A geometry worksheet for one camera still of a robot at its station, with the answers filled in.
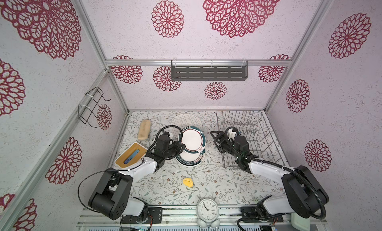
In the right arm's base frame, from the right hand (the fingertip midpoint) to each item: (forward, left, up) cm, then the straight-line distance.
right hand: (210, 135), depth 83 cm
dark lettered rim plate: (-8, +11, -15) cm, 20 cm away
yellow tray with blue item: (-7, +48, -13) cm, 50 cm away
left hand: (-3, +14, -8) cm, 16 cm away
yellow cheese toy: (-21, +12, -17) cm, 29 cm away
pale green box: (-38, -40, -15) cm, 58 cm away
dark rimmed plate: (+3, +9, -9) cm, 13 cm away
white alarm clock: (-35, +2, -14) cm, 38 cm away
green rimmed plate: (-8, +11, -15) cm, 20 cm away
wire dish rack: (+22, -34, -19) cm, 45 cm away
